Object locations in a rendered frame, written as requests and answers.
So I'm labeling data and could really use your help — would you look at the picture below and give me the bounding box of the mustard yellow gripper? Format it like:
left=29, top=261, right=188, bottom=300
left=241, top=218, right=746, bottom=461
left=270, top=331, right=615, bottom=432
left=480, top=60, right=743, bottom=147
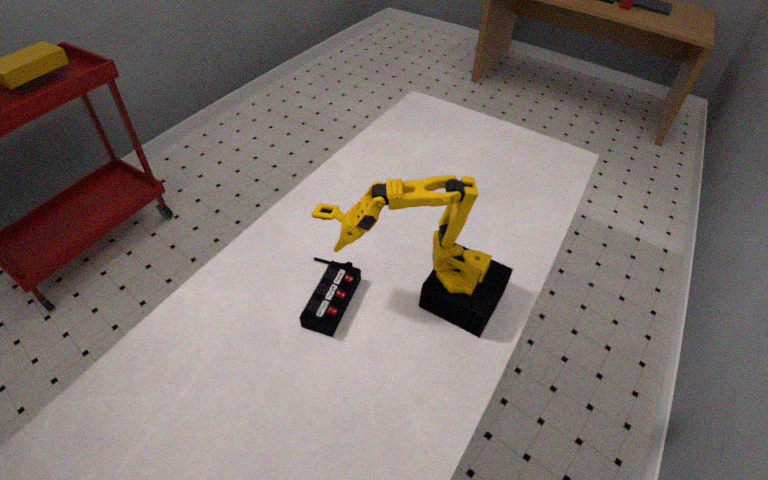
left=311, top=203, right=366, bottom=252

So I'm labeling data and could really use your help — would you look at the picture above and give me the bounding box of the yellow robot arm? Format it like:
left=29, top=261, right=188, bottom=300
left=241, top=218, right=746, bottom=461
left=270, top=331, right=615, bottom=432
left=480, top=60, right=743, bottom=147
left=354, top=175, right=490, bottom=296

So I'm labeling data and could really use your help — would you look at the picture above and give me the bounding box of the black power strip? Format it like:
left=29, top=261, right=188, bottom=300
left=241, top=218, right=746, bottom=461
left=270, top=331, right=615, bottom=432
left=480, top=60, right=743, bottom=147
left=299, top=257, right=361, bottom=338

